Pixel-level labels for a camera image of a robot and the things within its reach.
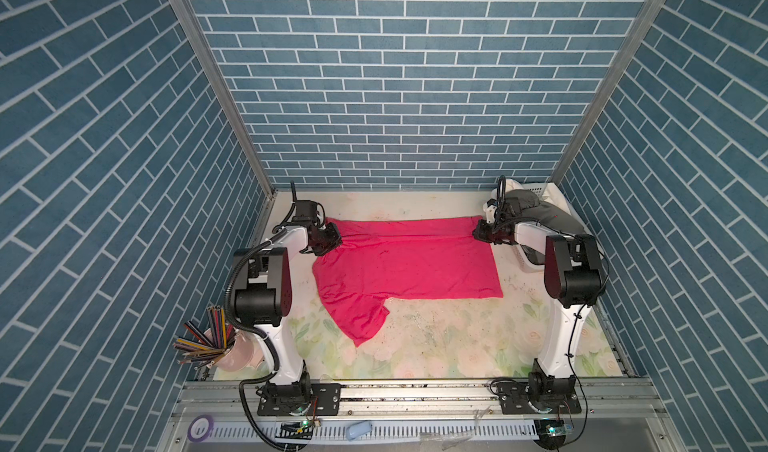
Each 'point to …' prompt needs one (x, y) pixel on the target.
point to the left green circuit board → (300, 430)
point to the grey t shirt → (524, 205)
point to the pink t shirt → (381, 259)
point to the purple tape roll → (200, 428)
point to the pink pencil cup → (245, 352)
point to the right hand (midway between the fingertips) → (473, 228)
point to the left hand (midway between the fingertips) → (342, 237)
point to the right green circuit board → (551, 432)
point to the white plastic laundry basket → (549, 191)
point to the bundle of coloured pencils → (220, 334)
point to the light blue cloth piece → (358, 428)
